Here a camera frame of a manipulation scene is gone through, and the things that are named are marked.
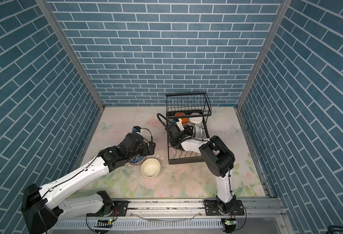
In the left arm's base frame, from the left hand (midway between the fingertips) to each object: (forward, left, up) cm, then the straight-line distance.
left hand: (152, 146), depth 78 cm
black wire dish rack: (+29, -25, +2) cm, 38 cm away
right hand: (+17, -24, -6) cm, 30 cm away
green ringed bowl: (+16, -27, -8) cm, 33 cm away
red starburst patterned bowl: (+20, -23, -6) cm, 31 cm away
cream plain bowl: (-6, +2, -16) cm, 17 cm away
